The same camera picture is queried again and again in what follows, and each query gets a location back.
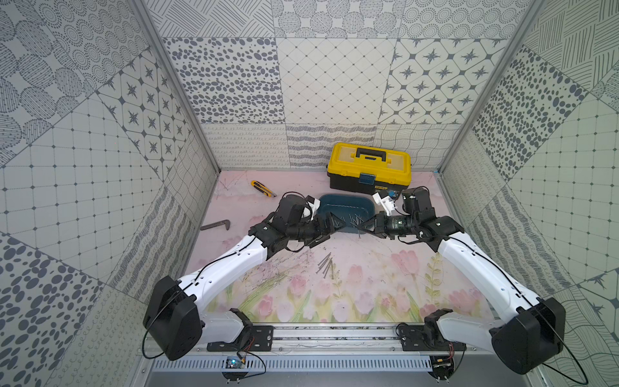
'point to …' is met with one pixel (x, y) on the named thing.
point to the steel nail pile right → (326, 263)
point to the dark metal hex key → (226, 222)
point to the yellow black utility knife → (263, 189)
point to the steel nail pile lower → (326, 269)
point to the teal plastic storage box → (351, 209)
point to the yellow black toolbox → (368, 168)
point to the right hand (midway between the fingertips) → (360, 229)
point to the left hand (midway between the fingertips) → (341, 224)
